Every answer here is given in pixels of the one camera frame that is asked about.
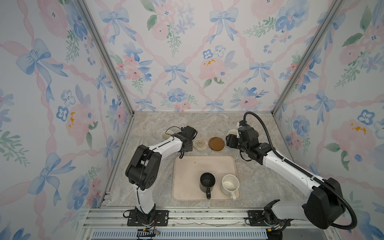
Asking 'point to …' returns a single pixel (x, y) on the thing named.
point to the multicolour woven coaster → (200, 144)
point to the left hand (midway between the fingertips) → (186, 145)
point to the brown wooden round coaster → (216, 144)
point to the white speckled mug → (230, 185)
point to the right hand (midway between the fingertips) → (230, 137)
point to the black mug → (207, 180)
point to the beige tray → (187, 170)
